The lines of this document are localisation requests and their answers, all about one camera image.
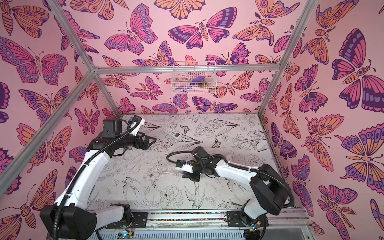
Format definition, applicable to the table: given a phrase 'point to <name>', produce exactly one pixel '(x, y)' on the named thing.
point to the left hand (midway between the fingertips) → (149, 135)
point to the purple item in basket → (198, 79)
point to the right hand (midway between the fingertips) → (184, 171)
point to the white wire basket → (194, 77)
